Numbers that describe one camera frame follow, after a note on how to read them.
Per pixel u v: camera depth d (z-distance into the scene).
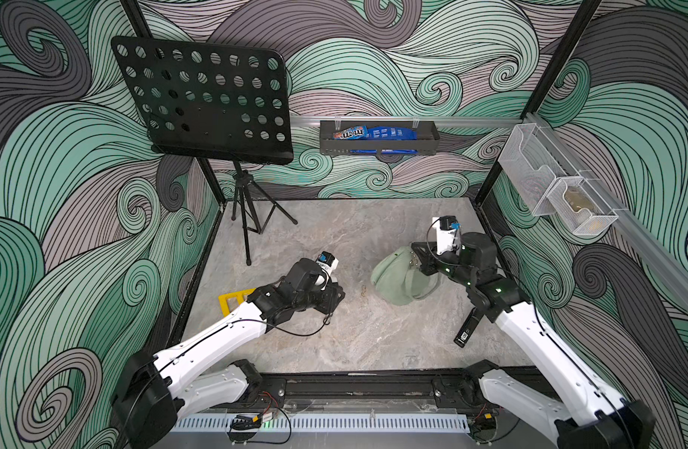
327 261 0.68
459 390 0.72
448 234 0.62
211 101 0.98
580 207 0.65
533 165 0.79
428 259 0.63
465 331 0.81
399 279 0.79
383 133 0.92
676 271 0.52
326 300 0.69
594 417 0.37
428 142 0.94
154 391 0.38
